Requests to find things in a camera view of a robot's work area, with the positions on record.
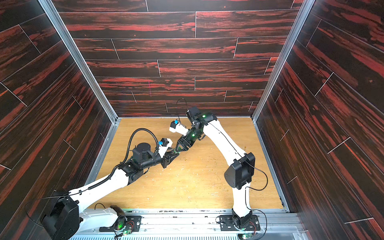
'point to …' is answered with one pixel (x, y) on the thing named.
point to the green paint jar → (175, 152)
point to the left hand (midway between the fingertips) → (177, 151)
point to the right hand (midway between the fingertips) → (184, 145)
